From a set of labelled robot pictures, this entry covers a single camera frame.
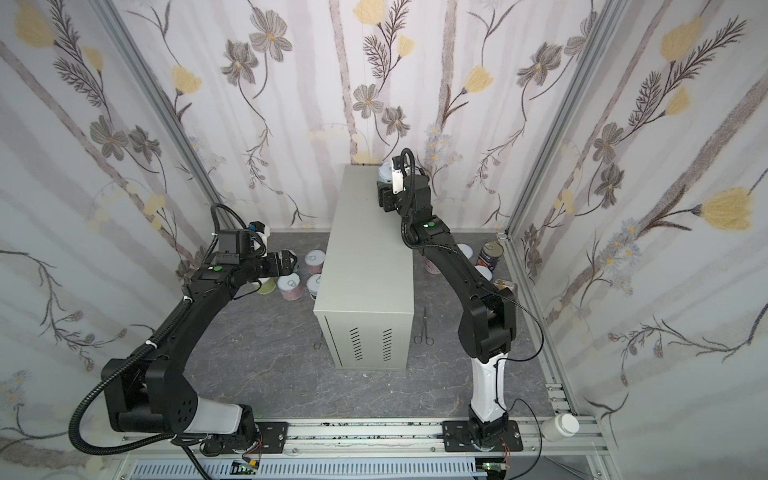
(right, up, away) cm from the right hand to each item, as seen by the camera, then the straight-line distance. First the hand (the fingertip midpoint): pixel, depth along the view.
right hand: (391, 166), depth 79 cm
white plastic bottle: (+39, -64, -10) cm, 76 cm away
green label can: (-41, -34, +20) cm, 57 cm away
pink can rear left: (-27, -25, +25) cm, 45 cm away
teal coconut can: (-26, -34, +19) cm, 47 cm away
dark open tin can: (+34, -23, +22) cm, 47 cm away
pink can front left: (-34, -34, +19) cm, 52 cm away
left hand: (-32, -22, +5) cm, 40 cm away
